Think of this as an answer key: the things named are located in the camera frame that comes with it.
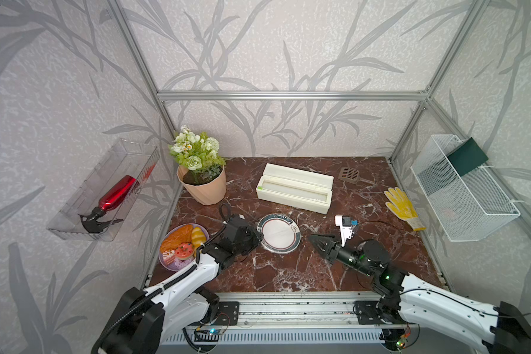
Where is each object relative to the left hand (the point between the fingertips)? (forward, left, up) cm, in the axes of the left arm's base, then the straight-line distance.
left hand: (266, 234), depth 83 cm
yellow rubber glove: (+17, -63, -8) cm, 66 cm away
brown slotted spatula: (+36, -42, -6) cm, 56 cm away
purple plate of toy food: (-4, +33, -3) cm, 34 cm away
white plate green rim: (+3, -6, -5) cm, 8 cm away
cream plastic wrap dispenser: (+23, -15, -1) cm, 27 cm away
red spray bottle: (-8, +45, +24) cm, 52 cm away
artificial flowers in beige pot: (+24, +28, +10) cm, 38 cm away
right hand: (-7, -15, +13) cm, 21 cm away
